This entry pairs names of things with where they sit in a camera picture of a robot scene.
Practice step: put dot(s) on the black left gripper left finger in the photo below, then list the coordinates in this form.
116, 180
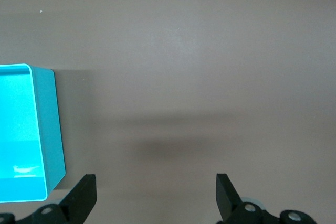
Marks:
78, 200

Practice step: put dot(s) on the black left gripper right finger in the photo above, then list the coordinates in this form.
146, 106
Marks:
228, 203

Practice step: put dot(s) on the teal plastic storage bin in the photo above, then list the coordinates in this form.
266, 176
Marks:
21, 116

